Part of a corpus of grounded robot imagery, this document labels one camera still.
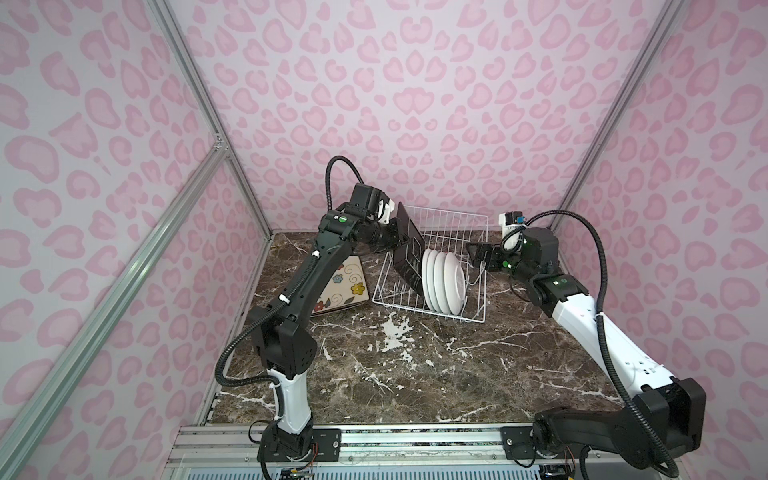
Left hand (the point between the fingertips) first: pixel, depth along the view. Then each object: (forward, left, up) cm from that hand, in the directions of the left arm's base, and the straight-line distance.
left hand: (415, 238), depth 78 cm
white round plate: (-3, -3, -12) cm, 13 cm away
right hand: (-1, -18, -2) cm, 18 cm away
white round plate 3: (-5, -9, -13) cm, 17 cm away
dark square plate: (-5, +2, -3) cm, 6 cm away
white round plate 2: (-4, -7, -13) cm, 16 cm away
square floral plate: (+3, +22, -28) cm, 35 cm away
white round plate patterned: (-3, -13, -16) cm, 21 cm away
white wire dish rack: (-1, -5, -11) cm, 12 cm away
